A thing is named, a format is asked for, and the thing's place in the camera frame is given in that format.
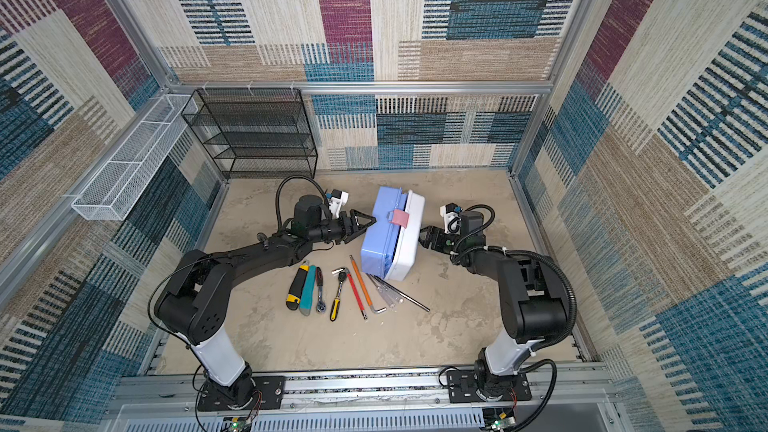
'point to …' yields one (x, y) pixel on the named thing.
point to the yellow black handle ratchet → (342, 274)
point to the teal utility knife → (308, 291)
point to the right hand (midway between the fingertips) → (422, 238)
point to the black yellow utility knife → (296, 287)
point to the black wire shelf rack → (254, 133)
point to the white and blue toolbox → (393, 234)
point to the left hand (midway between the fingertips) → (374, 221)
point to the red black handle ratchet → (321, 305)
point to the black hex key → (402, 294)
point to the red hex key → (350, 279)
